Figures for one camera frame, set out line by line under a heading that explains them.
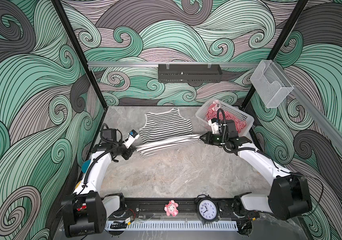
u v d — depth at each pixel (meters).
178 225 0.70
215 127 0.77
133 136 0.72
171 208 0.71
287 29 0.78
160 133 1.04
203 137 0.81
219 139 0.71
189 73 0.88
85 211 0.40
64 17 0.74
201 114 1.08
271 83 0.80
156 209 0.74
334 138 0.55
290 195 0.41
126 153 0.73
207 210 0.71
